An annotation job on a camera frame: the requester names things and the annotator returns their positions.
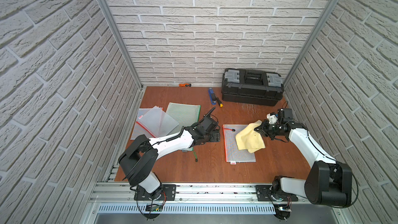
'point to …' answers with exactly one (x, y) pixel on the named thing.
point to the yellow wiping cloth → (249, 138)
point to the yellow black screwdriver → (219, 102)
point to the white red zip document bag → (158, 122)
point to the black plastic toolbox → (252, 86)
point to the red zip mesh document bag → (138, 129)
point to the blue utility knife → (212, 96)
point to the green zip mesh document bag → (185, 114)
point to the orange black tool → (185, 84)
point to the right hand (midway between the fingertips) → (257, 128)
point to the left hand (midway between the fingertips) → (218, 134)
